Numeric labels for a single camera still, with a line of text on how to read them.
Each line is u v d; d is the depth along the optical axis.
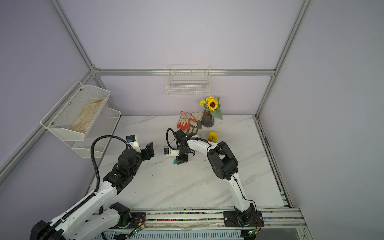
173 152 0.85
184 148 0.76
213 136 0.98
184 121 1.15
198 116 1.18
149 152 0.72
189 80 0.96
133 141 0.67
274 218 0.76
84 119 0.78
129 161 0.58
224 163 0.56
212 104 0.95
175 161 0.92
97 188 0.51
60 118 0.67
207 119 1.10
